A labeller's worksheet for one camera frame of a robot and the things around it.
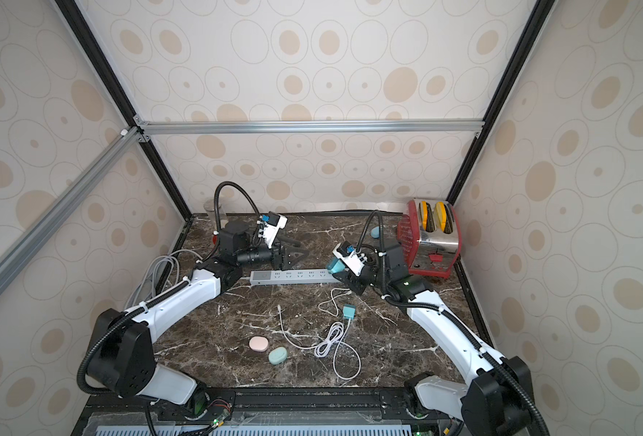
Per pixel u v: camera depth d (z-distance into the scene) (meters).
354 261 0.66
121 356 0.42
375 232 1.12
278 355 0.81
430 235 0.90
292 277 0.97
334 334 0.85
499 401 0.39
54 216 0.63
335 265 0.75
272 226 0.69
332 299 0.93
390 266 0.59
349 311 0.90
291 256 0.70
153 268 1.03
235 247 0.64
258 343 0.84
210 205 1.03
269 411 0.73
